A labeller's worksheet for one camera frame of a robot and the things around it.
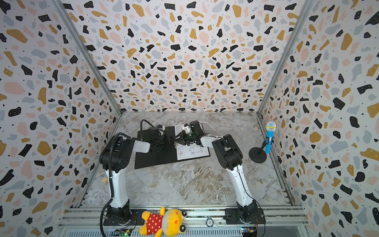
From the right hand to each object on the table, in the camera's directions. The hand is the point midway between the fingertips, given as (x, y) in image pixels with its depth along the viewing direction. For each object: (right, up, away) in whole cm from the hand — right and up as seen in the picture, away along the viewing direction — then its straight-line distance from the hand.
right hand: (170, 137), depth 95 cm
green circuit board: (-17, -43, -25) cm, 52 cm away
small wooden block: (-36, -24, -10) cm, 44 cm away
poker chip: (+23, -40, -22) cm, 52 cm away
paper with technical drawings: (+8, -10, +3) cm, 13 cm away
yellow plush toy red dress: (+5, -36, -29) cm, 47 cm away
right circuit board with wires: (+43, -44, -23) cm, 66 cm away
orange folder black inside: (-5, -8, 0) cm, 10 cm away
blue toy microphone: (+57, +7, -16) cm, 60 cm away
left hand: (+2, +1, +7) cm, 7 cm away
